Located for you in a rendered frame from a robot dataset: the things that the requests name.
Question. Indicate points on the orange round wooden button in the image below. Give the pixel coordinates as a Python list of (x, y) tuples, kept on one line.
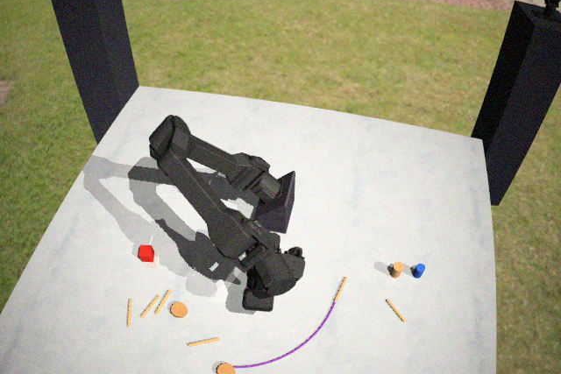
[(225, 368)]

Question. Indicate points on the blue cylinder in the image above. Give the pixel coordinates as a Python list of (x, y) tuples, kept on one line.
[(418, 271)]

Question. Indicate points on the tan wooden cylinder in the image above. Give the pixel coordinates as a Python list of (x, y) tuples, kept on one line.
[(396, 270)]

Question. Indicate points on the orange round disc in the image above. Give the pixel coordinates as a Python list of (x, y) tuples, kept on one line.
[(179, 310)]

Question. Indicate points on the small red cube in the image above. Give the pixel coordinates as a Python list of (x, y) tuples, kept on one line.
[(146, 253)]

